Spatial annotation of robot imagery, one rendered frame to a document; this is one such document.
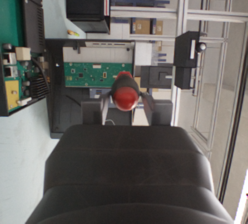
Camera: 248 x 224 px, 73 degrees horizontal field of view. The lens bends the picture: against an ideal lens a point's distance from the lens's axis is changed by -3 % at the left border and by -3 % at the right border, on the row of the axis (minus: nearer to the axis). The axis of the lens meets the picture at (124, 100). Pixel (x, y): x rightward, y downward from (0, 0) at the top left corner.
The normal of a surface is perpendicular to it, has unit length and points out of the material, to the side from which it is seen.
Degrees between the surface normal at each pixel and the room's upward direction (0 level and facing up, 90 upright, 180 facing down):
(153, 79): 98
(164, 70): 98
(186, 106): 90
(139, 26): 90
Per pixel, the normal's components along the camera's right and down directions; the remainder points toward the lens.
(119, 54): 0.01, 0.29
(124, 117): 0.02, -0.11
